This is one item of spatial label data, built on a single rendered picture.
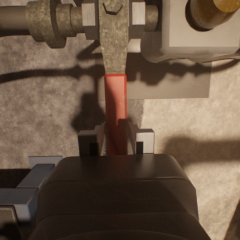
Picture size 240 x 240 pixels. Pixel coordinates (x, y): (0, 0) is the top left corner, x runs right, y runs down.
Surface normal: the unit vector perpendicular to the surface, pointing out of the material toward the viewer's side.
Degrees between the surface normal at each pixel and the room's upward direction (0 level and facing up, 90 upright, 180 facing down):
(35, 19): 9
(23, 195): 90
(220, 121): 0
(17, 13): 17
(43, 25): 27
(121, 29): 0
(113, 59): 0
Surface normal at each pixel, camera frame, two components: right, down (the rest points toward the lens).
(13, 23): 0.15, 0.49
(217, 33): 0.02, 0.25
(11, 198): -0.03, -0.97
